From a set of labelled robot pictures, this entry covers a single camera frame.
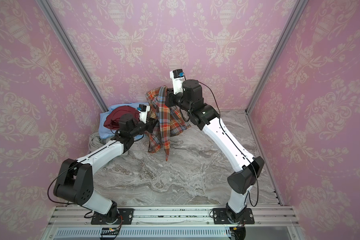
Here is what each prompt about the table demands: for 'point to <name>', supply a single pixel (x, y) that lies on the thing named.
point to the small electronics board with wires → (109, 231)
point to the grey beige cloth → (95, 142)
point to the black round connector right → (239, 232)
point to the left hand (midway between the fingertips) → (159, 118)
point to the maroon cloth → (112, 121)
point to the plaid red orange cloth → (171, 121)
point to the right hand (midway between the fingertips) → (164, 89)
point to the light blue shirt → (105, 133)
